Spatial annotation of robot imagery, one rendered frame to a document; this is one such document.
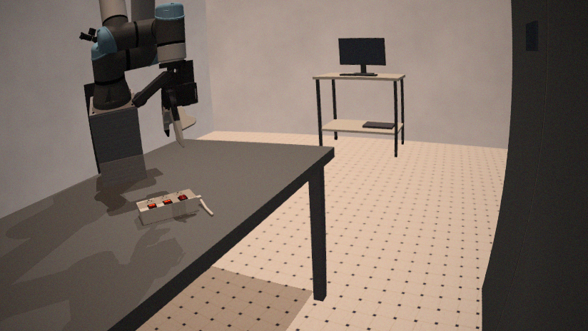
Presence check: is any white power strip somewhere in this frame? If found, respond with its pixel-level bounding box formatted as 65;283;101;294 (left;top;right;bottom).
136;189;213;225

